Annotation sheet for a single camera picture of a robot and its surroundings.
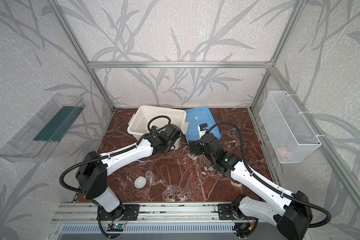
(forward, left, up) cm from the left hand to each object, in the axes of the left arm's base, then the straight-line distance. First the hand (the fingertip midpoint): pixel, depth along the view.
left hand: (179, 131), depth 86 cm
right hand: (-6, -10, +6) cm, 13 cm away
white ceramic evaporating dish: (-24, +21, -15) cm, 36 cm away
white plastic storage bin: (+11, +28, -5) cm, 31 cm away
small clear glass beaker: (-22, +15, -11) cm, 29 cm away
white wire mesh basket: (-16, -48, +19) cm, 54 cm away
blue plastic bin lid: (+25, -9, -17) cm, 32 cm away
